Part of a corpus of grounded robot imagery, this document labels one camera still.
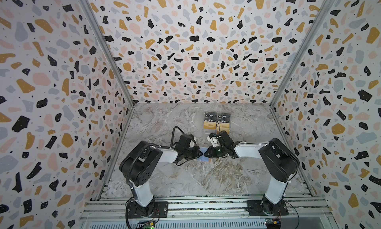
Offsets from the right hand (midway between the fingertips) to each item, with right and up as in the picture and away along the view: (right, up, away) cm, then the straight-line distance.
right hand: (204, 152), depth 91 cm
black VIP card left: (+4, +22, +12) cm, 26 cm away
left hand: (+1, 0, 0) cm, 1 cm away
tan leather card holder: (-1, -4, +1) cm, 4 cm away
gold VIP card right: (+14, +15, +12) cm, 24 cm away
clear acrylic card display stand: (+6, +13, -3) cm, 15 cm away
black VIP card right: (+14, +21, +12) cm, 28 cm away
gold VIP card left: (+3, +16, +12) cm, 20 cm away
